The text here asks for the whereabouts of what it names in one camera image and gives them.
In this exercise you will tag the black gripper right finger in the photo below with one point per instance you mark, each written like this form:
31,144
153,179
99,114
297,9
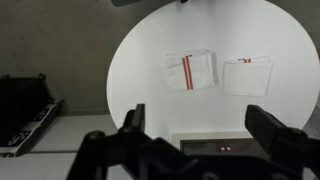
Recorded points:
261,125

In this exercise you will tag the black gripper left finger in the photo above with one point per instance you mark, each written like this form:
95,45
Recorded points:
139,116

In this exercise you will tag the white folded towel red edge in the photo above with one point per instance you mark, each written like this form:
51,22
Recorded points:
246,78

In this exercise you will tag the white towel with red stripes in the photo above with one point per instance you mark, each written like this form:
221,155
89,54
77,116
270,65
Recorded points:
196,70

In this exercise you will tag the black case with white label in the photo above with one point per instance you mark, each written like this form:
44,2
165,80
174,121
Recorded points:
20,106

